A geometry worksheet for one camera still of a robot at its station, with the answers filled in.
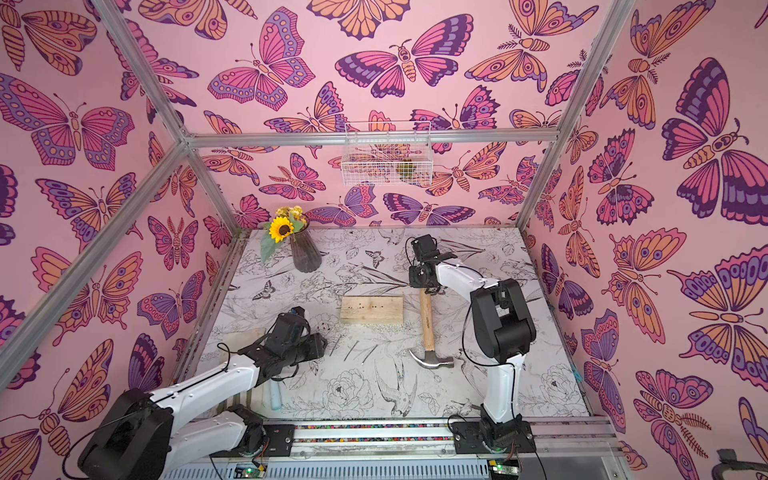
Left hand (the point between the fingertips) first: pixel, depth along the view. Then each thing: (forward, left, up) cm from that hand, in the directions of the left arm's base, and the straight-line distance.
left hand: (325, 340), depth 88 cm
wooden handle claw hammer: (-5, -31, 0) cm, 31 cm away
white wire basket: (+49, -18, +31) cm, 61 cm away
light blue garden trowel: (-17, +11, -1) cm, 20 cm away
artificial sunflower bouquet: (+27, +11, +24) cm, 37 cm away
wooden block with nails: (+10, -14, 0) cm, 18 cm away
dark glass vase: (+29, +10, +6) cm, 32 cm away
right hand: (+22, -30, +3) cm, 37 cm away
